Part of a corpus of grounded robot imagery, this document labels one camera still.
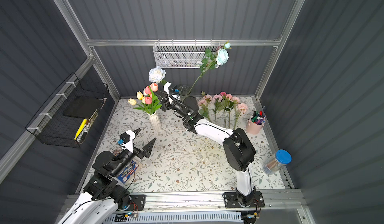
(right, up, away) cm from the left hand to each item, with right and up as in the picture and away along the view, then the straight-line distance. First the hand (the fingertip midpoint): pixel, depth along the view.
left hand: (146, 136), depth 66 cm
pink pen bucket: (+59, +3, +25) cm, 64 cm away
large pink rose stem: (+52, +20, +46) cm, 72 cm away
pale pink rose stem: (+56, +14, +43) cm, 72 cm away
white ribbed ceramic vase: (-4, +4, +27) cm, 27 cm away
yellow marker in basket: (-34, +3, +5) cm, 34 cm away
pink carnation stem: (+39, +21, +49) cm, 66 cm away
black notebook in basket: (-38, +14, +12) cm, 42 cm away
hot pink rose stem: (+45, +24, +52) cm, 73 cm away
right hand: (+4, +21, +1) cm, 21 cm away
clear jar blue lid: (+60, -13, +4) cm, 62 cm away
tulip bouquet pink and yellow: (-2, +15, +10) cm, 19 cm away
